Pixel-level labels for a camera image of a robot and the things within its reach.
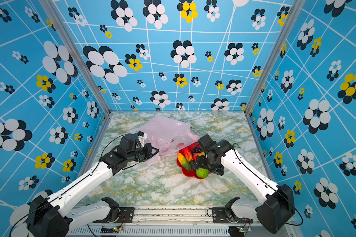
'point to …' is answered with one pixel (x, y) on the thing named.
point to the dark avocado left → (194, 165)
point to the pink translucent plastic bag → (166, 135)
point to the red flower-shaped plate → (187, 173)
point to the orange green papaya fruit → (183, 162)
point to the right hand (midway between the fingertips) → (205, 168)
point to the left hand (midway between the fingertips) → (162, 149)
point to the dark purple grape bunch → (196, 149)
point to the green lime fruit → (202, 173)
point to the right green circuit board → (236, 229)
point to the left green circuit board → (109, 229)
